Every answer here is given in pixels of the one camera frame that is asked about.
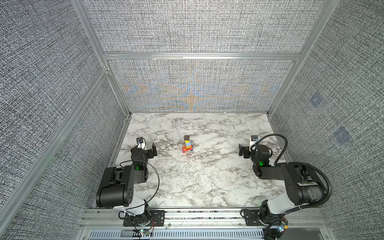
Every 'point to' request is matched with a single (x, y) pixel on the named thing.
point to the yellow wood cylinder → (187, 141)
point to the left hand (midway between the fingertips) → (145, 144)
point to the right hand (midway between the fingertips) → (248, 143)
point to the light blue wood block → (188, 144)
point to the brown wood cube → (186, 137)
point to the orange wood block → (184, 149)
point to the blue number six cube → (191, 150)
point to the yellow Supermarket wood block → (188, 147)
